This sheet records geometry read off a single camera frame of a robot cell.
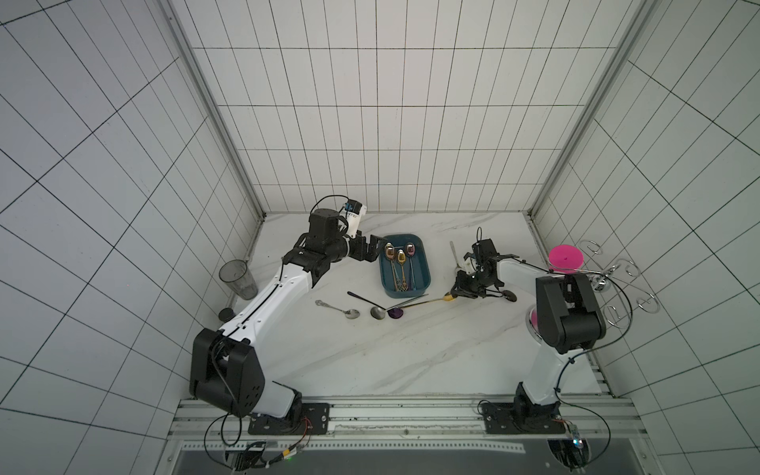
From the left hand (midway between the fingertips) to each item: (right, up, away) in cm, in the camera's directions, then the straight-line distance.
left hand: (370, 242), depth 81 cm
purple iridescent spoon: (+7, -22, +10) cm, 26 cm away
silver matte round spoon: (+3, -23, +11) cm, 25 cm away
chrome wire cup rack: (+54, -8, -15) cm, 57 cm away
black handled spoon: (+45, -18, +14) cm, 51 cm away
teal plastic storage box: (+12, -9, +22) cm, 27 cm away
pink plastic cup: (+50, -4, -9) cm, 50 cm away
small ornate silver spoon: (-7, -23, +10) cm, 26 cm away
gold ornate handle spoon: (+10, -6, +23) cm, 26 cm away
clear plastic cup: (-40, -10, +5) cm, 41 cm away
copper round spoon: (+6, -4, +23) cm, 25 cm away
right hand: (+25, -16, +16) cm, 34 cm away
